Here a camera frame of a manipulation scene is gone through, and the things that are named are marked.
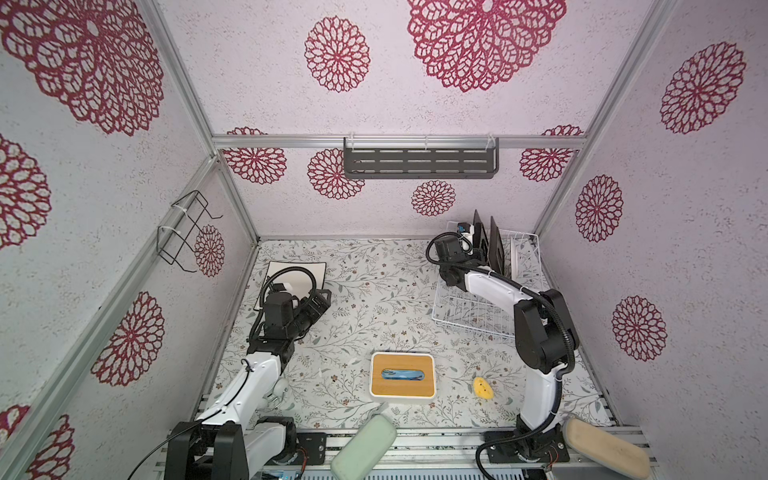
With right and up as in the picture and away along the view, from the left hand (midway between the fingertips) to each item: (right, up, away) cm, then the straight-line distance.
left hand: (325, 305), depth 86 cm
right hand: (+47, +16, +7) cm, 51 cm away
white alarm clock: (-11, -21, -6) cm, 24 cm away
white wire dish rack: (+42, -3, +15) cm, 44 cm away
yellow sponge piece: (+44, -23, -4) cm, 49 cm away
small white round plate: (+59, +14, +11) cm, 62 cm away
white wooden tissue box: (+22, -20, -2) cm, 30 cm away
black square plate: (+52, +16, +7) cm, 55 cm away
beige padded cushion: (+70, -33, -14) cm, 78 cm away
